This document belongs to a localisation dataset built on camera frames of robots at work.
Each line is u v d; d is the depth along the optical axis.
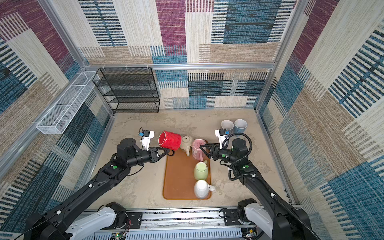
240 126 0.99
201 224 0.73
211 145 0.68
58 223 0.40
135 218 0.74
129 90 1.11
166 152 0.72
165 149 0.72
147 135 0.68
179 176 0.87
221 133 0.69
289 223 0.39
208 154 0.69
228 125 1.03
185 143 0.90
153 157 0.65
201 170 0.79
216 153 0.67
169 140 0.71
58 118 0.71
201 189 0.74
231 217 0.73
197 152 0.86
